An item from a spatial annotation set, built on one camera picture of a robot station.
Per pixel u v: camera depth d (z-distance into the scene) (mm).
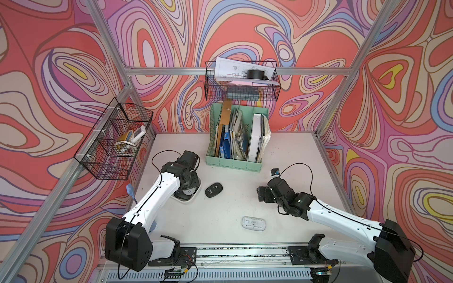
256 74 820
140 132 744
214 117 1056
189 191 800
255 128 864
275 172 731
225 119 805
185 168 576
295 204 583
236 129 904
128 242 392
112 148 711
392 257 388
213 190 908
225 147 933
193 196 861
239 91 1015
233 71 856
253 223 804
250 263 729
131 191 688
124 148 719
